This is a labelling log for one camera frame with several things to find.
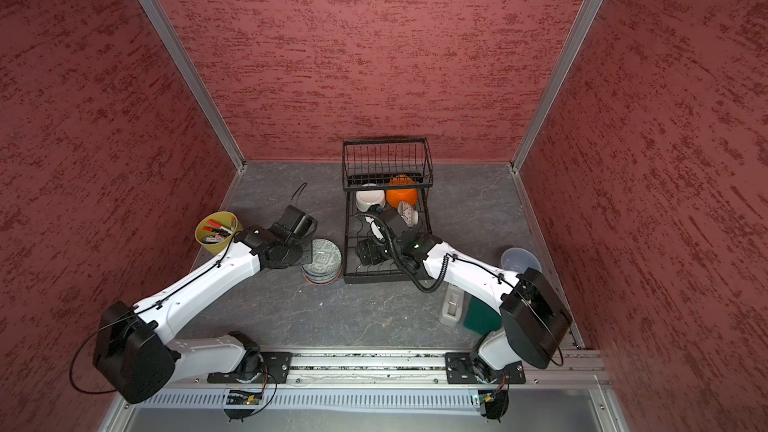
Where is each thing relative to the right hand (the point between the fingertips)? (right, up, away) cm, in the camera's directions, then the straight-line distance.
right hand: (365, 253), depth 82 cm
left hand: (-18, -2, 0) cm, 18 cm away
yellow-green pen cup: (-43, +3, 0) cm, 43 cm away
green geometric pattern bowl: (-12, -4, +6) cm, 14 cm away
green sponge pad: (+32, -17, -1) cm, 37 cm away
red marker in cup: (-45, +5, +6) cm, 46 cm away
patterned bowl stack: (-12, -6, 0) cm, 14 cm away
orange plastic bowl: (+9, +16, +19) cm, 26 cm away
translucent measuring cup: (+46, -3, +5) cm, 46 cm away
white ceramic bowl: (-1, +15, +18) cm, 24 cm away
